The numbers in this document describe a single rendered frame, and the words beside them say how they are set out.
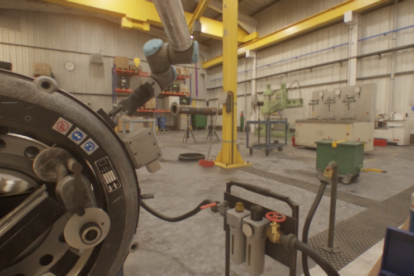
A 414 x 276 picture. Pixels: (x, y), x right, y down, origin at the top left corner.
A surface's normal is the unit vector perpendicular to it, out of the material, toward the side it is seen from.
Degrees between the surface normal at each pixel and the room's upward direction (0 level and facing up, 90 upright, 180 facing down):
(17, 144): 90
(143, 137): 90
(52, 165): 90
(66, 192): 90
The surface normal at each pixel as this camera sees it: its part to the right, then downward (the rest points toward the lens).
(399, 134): -0.85, 0.04
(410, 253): -0.77, -0.17
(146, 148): 0.61, 0.07
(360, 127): 0.36, 0.08
